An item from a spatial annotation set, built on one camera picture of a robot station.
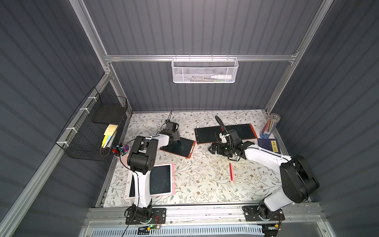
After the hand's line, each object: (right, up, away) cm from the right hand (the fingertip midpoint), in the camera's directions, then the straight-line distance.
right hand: (216, 149), depth 89 cm
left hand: (-28, +8, +16) cm, 33 cm away
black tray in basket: (-60, +21, -9) cm, 65 cm away
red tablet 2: (+26, +10, +23) cm, 36 cm away
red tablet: (-21, 0, +10) cm, 23 cm away
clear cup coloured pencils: (+35, +16, +4) cm, 39 cm away
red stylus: (+9, -13, 0) cm, 16 cm away
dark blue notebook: (+39, +2, +10) cm, 40 cm away
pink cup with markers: (-55, +1, -6) cm, 55 cm away
